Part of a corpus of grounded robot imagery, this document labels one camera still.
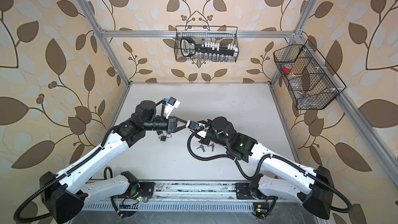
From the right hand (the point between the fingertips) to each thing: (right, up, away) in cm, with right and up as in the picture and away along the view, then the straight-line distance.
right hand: (195, 124), depth 69 cm
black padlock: (-23, -9, +25) cm, 35 cm away
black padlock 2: (-20, -12, +22) cm, 32 cm away
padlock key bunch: (+9, -16, +20) cm, 27 cm away
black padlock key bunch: (+3, -16, +20) cm, 26 cm away
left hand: (-2, +1, -4) cm, 4 cm away
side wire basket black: (+57, +21, +10) cm, 61 cm away
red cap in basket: (+51, +30, +18) cm, 62 cm away
